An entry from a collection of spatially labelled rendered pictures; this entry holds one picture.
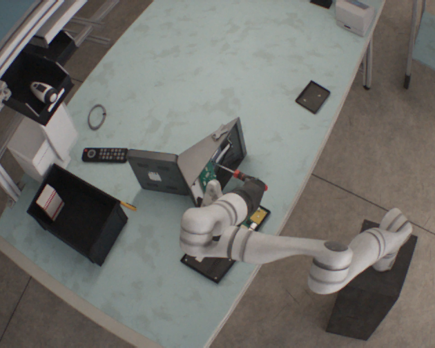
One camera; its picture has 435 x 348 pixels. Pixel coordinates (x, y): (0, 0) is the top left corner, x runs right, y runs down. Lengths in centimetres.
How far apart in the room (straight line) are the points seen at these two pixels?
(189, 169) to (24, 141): 60
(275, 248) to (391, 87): 218
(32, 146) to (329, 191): 160
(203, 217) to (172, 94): 81
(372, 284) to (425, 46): 172
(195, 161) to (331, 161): 144
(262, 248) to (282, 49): 101
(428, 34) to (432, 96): 41
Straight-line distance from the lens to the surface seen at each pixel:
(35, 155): 186
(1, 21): 298
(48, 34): 120
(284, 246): 128
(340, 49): 217
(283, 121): 196
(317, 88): 204
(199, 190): 177
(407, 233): 162
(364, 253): 140
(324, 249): 126
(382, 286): 191
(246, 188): 153
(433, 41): 328
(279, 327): 273
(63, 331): 296
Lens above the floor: 267
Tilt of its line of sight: 62 degrees down
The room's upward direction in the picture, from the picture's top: 17 degrees counter-clockwise
